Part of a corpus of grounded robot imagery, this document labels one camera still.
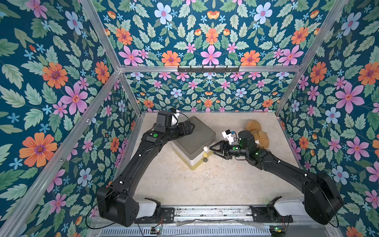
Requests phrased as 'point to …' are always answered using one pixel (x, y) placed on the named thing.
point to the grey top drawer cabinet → (200, 127)
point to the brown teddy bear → (261, 137)
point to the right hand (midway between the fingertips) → (212, 150)
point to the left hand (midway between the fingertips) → (190, 126)
